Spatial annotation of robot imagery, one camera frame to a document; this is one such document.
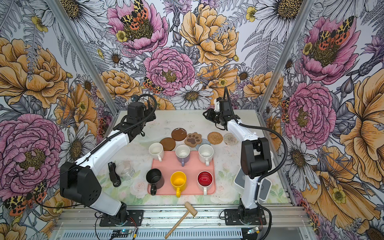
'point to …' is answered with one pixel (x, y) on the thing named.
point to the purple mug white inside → (182, 153)
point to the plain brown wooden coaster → (168, 143)
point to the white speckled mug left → (156, 151)
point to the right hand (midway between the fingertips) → (203, 116)
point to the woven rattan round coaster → (215, 138)
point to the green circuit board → (121, 233)
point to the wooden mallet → (190, 209)
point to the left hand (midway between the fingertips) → (147, 114)
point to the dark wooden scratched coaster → (179, 134)
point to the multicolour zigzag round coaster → (230, 139)
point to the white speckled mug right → (205, 154)
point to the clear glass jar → (124, 169)
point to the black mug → (154, 176)
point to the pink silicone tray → (191, 168)
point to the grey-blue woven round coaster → (204, 141)
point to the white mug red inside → (205, 179)
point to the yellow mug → (178, 180)
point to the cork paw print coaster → (193, 139)
